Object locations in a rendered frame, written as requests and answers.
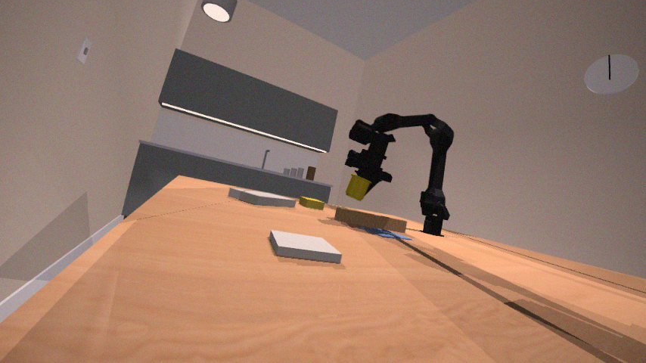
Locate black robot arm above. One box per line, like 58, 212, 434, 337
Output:
349, 113, 455, 237

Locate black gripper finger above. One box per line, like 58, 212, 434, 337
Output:
355, 170, 373, 181
365, 177, 382, 195

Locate brown rectangular bar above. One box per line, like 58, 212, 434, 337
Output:
334, 207, 407, 233

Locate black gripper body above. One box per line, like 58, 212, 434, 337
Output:
345, 147, 392, 183

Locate yellow flat disc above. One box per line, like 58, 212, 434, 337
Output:
299, 197, 325, 210

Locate yellow cup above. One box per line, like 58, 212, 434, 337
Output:
346, 174, 372, 201

